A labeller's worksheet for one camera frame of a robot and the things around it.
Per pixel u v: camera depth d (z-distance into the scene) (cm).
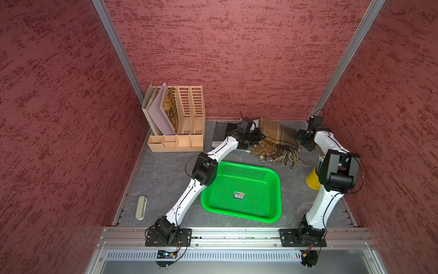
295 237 73
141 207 79
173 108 106
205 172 70
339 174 53
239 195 86
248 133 91
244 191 87
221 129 115
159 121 95
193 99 111
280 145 100
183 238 74
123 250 71
